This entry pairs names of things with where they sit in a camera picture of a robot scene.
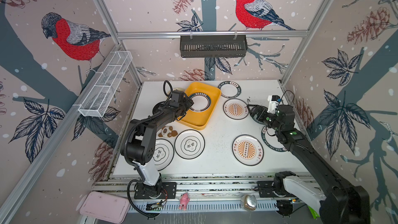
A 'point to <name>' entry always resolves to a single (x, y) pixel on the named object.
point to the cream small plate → (179, 88)
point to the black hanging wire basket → (213, 46)
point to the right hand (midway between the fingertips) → (251, 109)
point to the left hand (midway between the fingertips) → (191, 101)
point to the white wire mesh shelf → (104, 84)
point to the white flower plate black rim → (189, 144)
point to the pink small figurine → (184, 201)
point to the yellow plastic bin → (199, 120)
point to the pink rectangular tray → (104, 206)
